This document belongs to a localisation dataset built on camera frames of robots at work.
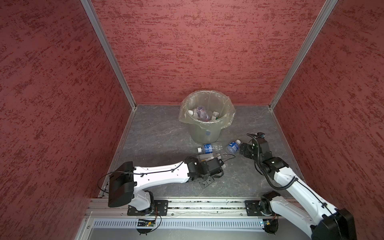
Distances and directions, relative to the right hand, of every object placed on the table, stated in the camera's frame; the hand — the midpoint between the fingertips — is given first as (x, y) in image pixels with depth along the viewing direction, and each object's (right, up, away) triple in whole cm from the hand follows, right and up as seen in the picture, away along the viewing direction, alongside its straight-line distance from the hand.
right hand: (245, 150), depth 84 cm
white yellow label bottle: (-24, -6, +7) cm, 26 cm away
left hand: (-25, -13, -9) cm, 29 cm away
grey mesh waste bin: (-25, +9, +4) cm, 27 cm away
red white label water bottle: (-30, +22, +4) cm, 37 cm away
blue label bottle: (-21, 0, +6) cm, 22 cm away
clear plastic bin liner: (-21, +26, +16) cm, 37 cm away
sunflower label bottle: (-16, +21, +13) cm, 30 cm away
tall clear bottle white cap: (-25, +21, +7) cm, 33 cm away
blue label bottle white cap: (-5, +1, +7) cm, 9 cm away
